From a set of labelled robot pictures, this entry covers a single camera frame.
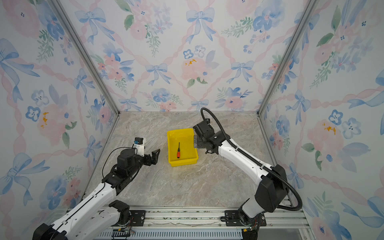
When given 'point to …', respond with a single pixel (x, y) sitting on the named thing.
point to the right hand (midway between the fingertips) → (204, 139)
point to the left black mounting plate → (137, 217)
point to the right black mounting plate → (234, 213)
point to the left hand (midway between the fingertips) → (152, 147)
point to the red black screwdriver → (178, 151)
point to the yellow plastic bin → (188, 153)
